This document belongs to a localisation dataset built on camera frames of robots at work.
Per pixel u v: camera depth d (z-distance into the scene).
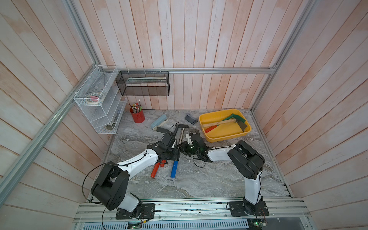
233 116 1.14
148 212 0.73
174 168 0.83
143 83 1.03
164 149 0.67
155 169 0.87
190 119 1.13
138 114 1.04
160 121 1.07
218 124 1.04
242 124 1.07
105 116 0.77
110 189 0.43
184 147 0.83
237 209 0.70
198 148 0.76
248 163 0.52
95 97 0.73
